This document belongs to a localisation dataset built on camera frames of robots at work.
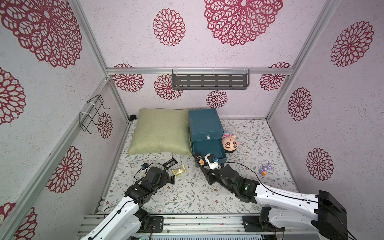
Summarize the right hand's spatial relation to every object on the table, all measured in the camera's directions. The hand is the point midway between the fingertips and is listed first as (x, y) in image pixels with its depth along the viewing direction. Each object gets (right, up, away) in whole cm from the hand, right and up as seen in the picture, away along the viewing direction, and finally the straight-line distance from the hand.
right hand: (202, 164), depth 75 cm
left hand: (-21, -9, +8) cm, 25 cm away
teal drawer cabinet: (+3, +17, +11) cm, 20 cm away
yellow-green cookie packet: (-14, -8, +15) cm, 22 cm away
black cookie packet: (-19, -3, +19) cm, 27 cm away
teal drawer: (+9, +7, +17) cm, 21 cm away
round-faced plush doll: (+19, +10, +22) cm, 31 cm away
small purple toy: (+38, -6, +15) cm, 41 cm away
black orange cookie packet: (-1, +2, 0) cm, 2 cm away
